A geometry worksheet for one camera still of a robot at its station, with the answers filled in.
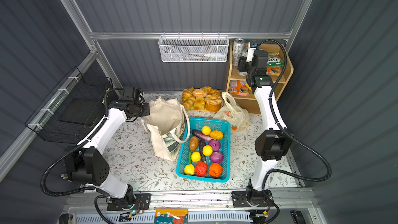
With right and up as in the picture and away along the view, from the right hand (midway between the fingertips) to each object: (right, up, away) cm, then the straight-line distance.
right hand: (247, 56), depth 79 cm
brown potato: (-29, -47, +9) cm, 55 cm away
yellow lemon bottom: (-30, -58, 0) cm, 65 cm away
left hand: (-55, -28, +8) cm, 62 cm away
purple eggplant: (-25, -43, +15) cm, 52 cm away
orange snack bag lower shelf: (-1, -14, +18) cm, 23 cm away
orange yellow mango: (-15, -42, +13) cm, 47 cm away
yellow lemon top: (-21, -40, +13) cm, 47 cm away
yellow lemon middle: (-21, -50, +5) cm, 54 cm away
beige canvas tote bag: (-45, -36, +22) cm, 62 cm away
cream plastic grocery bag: (-3, -32, +6) cm, 32 cm away
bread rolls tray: (-23, -23, +30) cm, 44 cm away
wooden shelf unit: (+4, -23, +13) cm, 27 cm away
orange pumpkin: (-17, -57, -2) cm, 60 cm away
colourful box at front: (-38, -76, -9) cm, 85 cm away
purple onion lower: (-16, -52, +2) cm, 55 cm away
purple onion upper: (-16, -47, +7) cm, 50 cm away
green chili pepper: (-31, -53, +8) cm, 61 cm away
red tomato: (-24, -57, -2) cm, 62 cm away
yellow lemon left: (-27, -53, +6) cm, 60 cm away
